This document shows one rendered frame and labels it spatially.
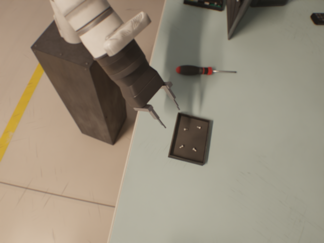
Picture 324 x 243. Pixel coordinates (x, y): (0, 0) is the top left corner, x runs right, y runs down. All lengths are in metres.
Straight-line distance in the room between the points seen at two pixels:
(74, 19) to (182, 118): 0.32
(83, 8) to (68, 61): 0.50
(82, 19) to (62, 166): 1.31
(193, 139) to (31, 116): 1.44
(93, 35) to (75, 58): 0.48
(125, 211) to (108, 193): 1.02
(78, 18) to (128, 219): 0.37
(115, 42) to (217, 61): 0.40
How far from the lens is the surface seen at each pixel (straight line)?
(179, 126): 0.52
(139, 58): 0.38
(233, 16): 0.82
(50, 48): 0.90
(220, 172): 0.52
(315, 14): 0.99
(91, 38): 0.37
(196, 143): 0.52
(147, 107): 0.40
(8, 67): 2.13
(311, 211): 0.61
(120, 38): 0.32
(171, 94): 0.43
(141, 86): 0.40
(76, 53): 0.86
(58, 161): 1.61
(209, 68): 0.61
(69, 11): 0.37
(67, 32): 0.86
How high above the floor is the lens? 1.47
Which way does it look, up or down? 64 degrees down
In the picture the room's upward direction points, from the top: 12 degrees clockwise
